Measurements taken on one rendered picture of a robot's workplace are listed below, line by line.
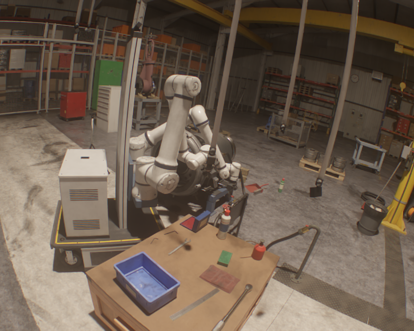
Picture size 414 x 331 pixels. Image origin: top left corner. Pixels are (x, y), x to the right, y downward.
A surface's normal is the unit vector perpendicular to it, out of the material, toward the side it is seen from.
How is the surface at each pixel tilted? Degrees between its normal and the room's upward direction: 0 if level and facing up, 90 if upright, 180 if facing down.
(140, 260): 90
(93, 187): 90
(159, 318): 0
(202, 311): 0
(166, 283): 90
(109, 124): 90
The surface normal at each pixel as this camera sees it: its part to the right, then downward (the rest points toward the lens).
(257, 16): -0.62, 0.16
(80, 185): 0.42, 0.36
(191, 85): 0.72, 0.29
